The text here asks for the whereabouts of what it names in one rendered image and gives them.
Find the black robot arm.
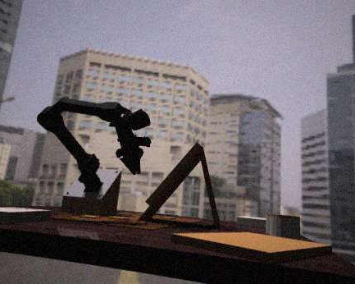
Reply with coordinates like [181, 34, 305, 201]
[37, 98, 152, 192]

